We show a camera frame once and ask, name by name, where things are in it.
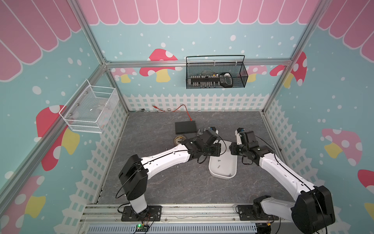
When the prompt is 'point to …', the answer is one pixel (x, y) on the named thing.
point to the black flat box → (184, 127)
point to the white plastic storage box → (225, 165)
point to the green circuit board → (141, 227)
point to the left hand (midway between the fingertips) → (220, 151)
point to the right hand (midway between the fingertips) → (231, 146)
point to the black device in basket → (226, 80)
